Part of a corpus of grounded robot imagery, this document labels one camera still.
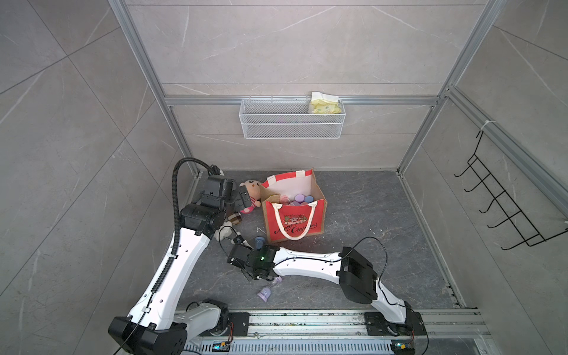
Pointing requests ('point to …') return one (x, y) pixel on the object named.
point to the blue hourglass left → (259, 240)
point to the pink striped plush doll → (254, 189)
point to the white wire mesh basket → (288, 119)
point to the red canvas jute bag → (294, 205)
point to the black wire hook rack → (515, 218)
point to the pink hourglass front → (285, 200)
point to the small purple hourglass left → (277, 280)
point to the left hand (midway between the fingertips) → (236, 194)
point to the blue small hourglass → (309, 199)
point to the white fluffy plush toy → (225, 231)
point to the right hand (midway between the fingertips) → (252, 263)
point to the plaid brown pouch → (235, 218)
